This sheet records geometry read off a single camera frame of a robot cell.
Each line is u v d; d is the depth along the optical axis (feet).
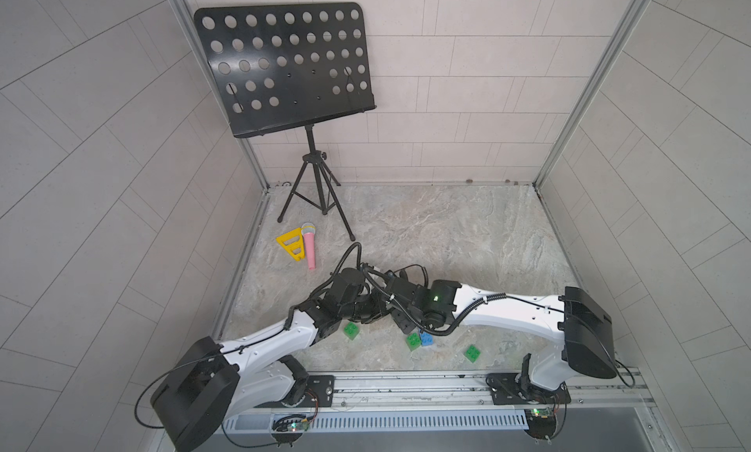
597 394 2.32
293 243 3.21
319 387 2.35
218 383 1.29
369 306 2.23
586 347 1.31
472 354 2.49
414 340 2.51
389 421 2.23
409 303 1.86
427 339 2.59
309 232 3.25
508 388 2.27
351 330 2.53
